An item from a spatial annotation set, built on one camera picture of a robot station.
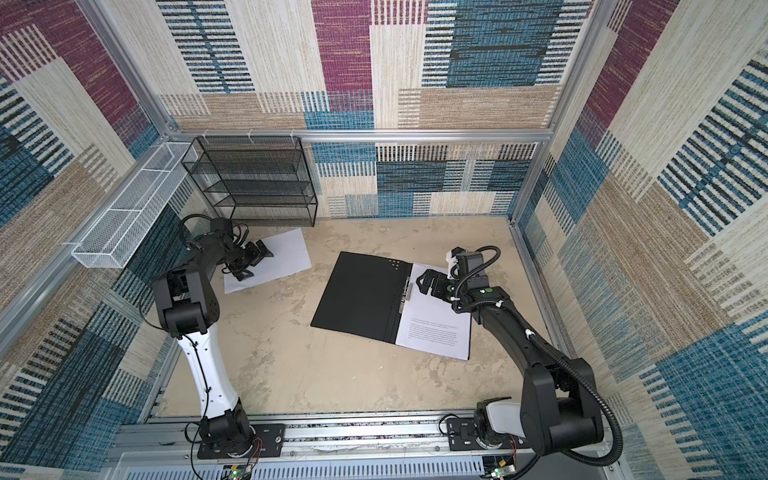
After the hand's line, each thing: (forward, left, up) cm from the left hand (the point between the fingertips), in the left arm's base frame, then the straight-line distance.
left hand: (265, 258), depth 105 cm
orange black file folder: (-15, -34, -2) cm, 37 cm away
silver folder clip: (-12, -49, -2) cm, 50 cm away
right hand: (-19, -54, +9) cm, 58 cm away
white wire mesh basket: (-17, +23, +29) cm, 41 cm away
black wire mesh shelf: (+25, +5, +14) cm, 29 cm away
